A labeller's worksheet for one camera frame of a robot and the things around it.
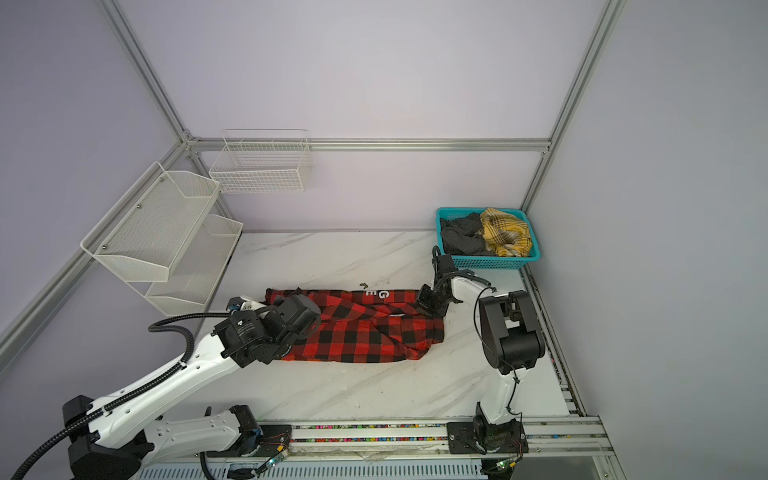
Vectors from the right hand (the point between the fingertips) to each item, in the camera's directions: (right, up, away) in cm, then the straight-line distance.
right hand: (415, 306), depth 95 cm
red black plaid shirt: (-15, -5, -5) cm, 17 cm away
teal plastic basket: (+29, +14, +9) cm, 34 cm away
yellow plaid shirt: (+32, +24, +9) cm, 42 cm away
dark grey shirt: (+18, +24, +12) cm, 32 cm away
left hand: (-32, +4, -22) cm, 40 cm away
